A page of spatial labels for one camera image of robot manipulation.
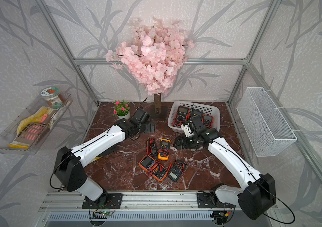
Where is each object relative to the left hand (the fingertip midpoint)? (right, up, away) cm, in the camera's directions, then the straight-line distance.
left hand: (148, 126), depth 85 cm
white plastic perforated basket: (+41, +11, +23) cm, 48 cm away
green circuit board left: (-20, -43, -14) cm, 49 cm away
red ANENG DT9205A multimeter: (+22, +7, +15) cm, 28 cm away
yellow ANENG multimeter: (+10, -15, +4) cm, 19 cm away
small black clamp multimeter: (+1, -14, +5) cm, 15 cm away
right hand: (+19, -9, -6) cm, 22 cm away
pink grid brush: (-47, 0, -24) cm, 53 cm away
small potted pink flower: (-21, +11, +14) cm, 27 cm away
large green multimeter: (+33, +7, +17) cm, 38 cm away
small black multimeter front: (+17, -25, -4) cm, 30 cm away
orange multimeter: (0, -22, -2) cm, 22 cm away
